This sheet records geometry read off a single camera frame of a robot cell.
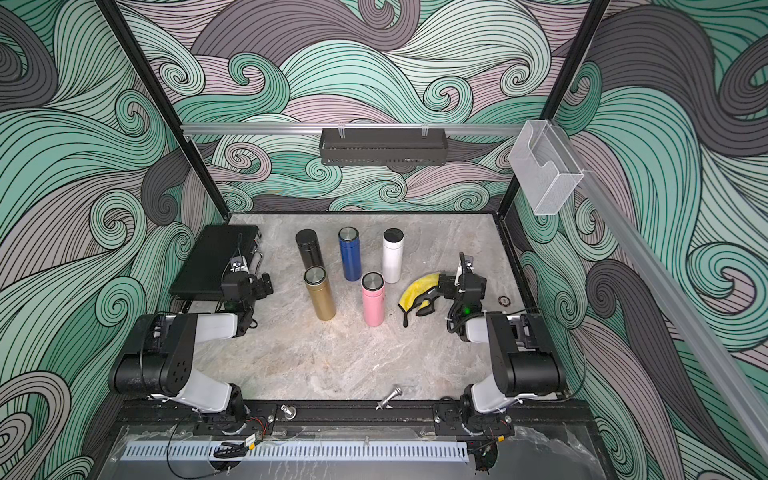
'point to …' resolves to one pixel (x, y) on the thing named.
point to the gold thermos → (319, 289)
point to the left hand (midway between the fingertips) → (248, 275)
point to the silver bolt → (396, 392)
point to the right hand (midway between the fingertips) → (457, 273)
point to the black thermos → (308, 243)
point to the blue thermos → (350, 248)
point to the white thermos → (393, 255)
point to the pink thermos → (373, 295)
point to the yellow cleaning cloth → (416, 288)
